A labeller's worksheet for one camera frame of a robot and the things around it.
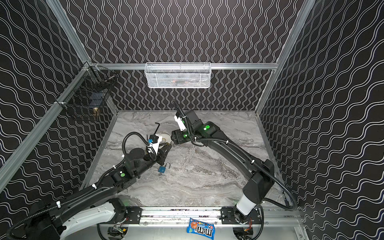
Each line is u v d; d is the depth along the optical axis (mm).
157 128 1098
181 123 608
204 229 701
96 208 584
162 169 901
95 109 817
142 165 580
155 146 623
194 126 565
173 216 762
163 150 660
